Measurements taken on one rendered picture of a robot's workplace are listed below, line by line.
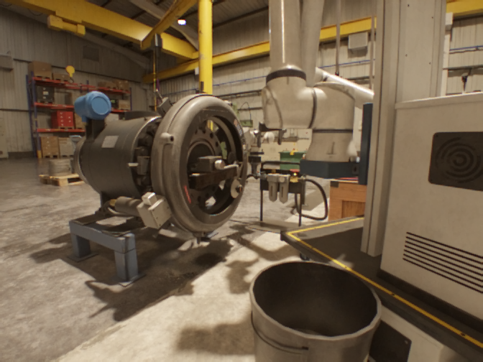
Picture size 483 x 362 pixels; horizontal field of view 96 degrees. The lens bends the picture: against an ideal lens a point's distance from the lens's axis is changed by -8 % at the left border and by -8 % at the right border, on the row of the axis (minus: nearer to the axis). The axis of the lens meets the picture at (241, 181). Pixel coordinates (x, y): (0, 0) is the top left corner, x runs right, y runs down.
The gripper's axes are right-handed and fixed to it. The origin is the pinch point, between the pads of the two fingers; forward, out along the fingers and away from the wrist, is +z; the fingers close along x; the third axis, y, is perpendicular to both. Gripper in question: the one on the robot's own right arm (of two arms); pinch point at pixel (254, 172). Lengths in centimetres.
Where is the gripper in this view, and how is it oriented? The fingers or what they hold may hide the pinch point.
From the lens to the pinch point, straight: 199.5
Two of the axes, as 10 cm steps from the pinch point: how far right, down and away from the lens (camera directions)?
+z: 0.0, 9.9, 1.6
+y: -8.4, 0.9, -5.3
